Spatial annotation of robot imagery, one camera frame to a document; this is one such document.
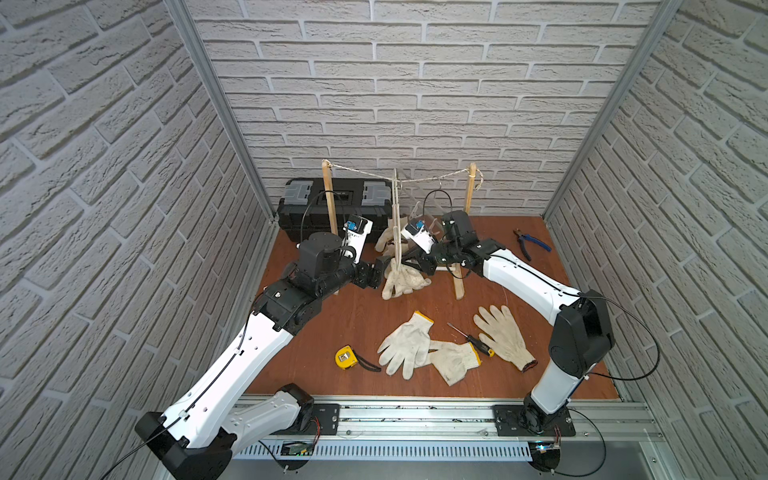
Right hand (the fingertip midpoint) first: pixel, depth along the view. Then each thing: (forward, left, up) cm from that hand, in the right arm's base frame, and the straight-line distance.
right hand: (408, 255), depth 83 cm
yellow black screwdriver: (-20, -18, -19) cm, 33 cm away
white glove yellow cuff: (-19, +2, -19) cm, 27 cm away
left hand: (-7, +7, +14) cm, 17 cm away
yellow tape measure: (-22, +19, -17) cm, 34 cm away
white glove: (-3, +1, -9) cm, 9 cm away
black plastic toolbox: (+25, +34, -3) cm, 42 cm away
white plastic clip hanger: (+9, +3, +7) cm, 11 cm away
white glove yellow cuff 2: (-23, -11, -19) cm, 32 cm away
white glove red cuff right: (-19, -29, -21) cm, 40 cm away
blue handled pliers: (+20, -49, -19) cm, 56 cm away
